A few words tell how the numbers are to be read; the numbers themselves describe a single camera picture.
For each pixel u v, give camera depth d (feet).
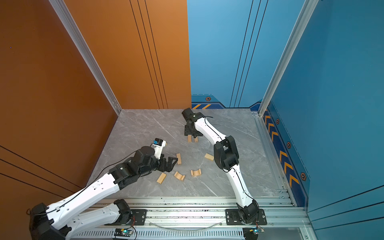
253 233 2.31
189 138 3.36
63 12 2.33
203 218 2.45
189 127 2.43
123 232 2.33
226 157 1.97
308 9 2.29
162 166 2.12
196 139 3.36
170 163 2.21
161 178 2.78
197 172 2.86
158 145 2.15
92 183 1.59
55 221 1.30
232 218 2.38
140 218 2.43
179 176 2.80
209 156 3.08
